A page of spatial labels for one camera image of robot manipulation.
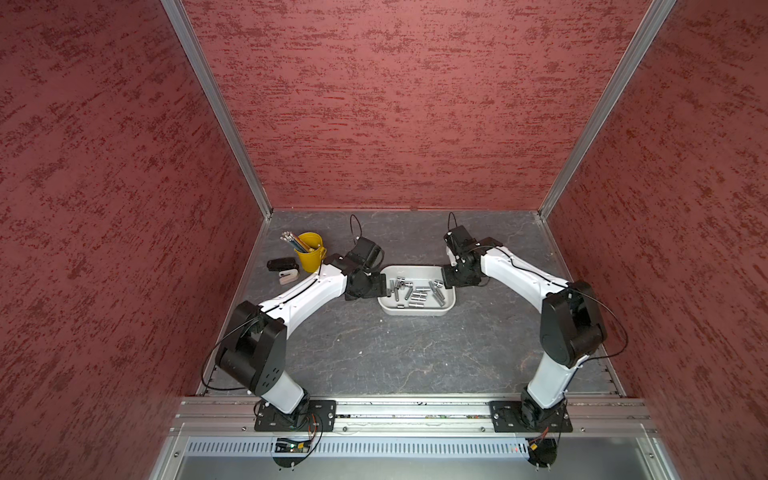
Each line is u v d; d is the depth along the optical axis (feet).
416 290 3.20
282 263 3.45
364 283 2.45
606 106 2.92
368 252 2.29
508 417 2.42
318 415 2.43
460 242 2.40
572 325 1.57
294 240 2.98
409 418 2.48
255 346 1.45
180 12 2.32
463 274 2.52
